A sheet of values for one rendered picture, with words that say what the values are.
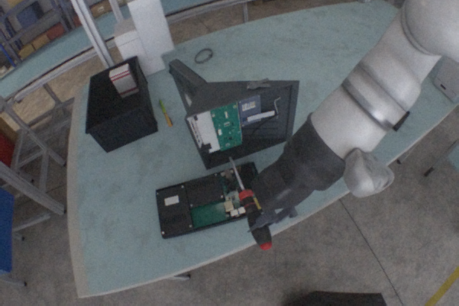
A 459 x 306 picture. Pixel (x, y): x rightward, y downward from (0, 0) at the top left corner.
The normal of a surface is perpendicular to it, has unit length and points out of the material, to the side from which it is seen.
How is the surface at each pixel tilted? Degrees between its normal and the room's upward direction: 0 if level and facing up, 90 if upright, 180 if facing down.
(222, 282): 0
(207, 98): 0
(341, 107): 44
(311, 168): 59
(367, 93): 53
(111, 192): 0
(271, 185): 32
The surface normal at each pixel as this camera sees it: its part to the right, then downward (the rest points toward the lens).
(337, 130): -0.70, 0.10
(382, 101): -0.45, 0.37
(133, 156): -0.12, -0.59
